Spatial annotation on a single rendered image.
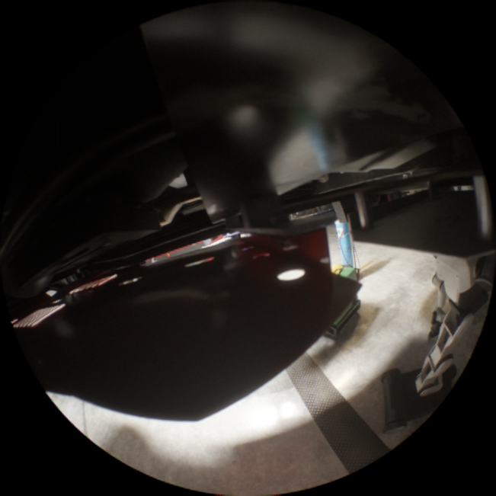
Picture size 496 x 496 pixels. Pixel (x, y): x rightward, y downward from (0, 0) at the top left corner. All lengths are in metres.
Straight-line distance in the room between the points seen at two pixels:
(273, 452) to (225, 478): 0.47
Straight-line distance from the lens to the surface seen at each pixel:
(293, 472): 1.68
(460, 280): 0.87
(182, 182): 0.76
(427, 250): 0.18
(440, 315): 1.38
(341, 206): 1.09
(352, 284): 0.15
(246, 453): 1.77
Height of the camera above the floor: 1.67
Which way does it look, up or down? 10 degrees down
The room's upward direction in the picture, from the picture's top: 16 degrees counter-clockwise
